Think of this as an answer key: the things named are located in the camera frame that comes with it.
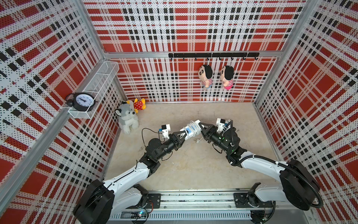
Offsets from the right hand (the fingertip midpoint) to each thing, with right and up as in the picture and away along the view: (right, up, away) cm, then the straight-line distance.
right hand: (199, 125), depth 74 cm
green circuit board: (-31, -45, -5) cm, 55 cm away
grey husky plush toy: (-47, +4, +18) cm, 51 cm away
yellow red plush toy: (-47, +14, +40) cm, 64 cm away
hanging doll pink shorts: (+21, +33, +19) cm, 44 cm away
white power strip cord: (0, -12, +22) cm, 25 cm away
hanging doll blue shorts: (+5, +33, +16) cm, 37 cm away
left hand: (-5, -4, -2) cm, 7 cm away
